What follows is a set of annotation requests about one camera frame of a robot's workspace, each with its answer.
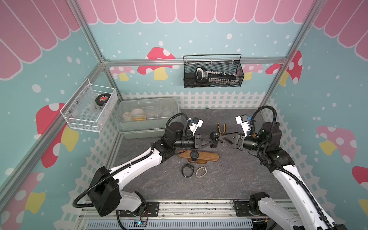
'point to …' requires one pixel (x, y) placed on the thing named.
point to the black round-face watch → (189, 166)
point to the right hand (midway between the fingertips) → (221, 138)
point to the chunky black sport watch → (194, 155)
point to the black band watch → (214, 136)
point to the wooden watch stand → (203, 156)
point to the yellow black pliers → (219, 129)
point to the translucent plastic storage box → (145, 118)
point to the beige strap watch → (203, 175)
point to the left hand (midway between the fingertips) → (212, 145)
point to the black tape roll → (102, 98)
